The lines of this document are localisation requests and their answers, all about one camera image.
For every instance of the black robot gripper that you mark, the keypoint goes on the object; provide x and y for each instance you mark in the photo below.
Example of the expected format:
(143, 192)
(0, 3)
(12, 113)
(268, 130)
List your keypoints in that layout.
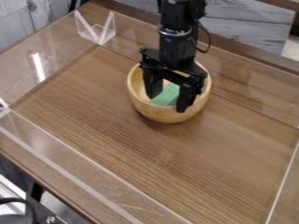
(171, 62)

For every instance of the green rectangular block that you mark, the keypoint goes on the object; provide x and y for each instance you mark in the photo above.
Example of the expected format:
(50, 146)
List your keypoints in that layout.
(168, 96)

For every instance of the brown wooden bowl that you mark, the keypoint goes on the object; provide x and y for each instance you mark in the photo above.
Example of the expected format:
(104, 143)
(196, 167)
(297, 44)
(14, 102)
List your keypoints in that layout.
(162, 114)

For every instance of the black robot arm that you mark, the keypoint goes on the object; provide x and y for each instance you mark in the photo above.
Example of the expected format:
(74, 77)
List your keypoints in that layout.
(180, 15)

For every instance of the black metal table leg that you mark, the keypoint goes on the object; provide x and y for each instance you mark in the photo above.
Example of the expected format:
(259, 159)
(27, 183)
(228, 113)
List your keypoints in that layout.
(35, 191)

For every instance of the clear acrylic corner bracket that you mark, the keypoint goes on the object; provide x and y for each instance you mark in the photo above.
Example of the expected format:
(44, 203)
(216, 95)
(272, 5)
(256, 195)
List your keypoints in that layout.
(99, 34)

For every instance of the clear acrylic tray wall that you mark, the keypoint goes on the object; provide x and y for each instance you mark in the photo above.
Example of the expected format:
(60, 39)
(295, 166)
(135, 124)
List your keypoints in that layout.
(106, 198)

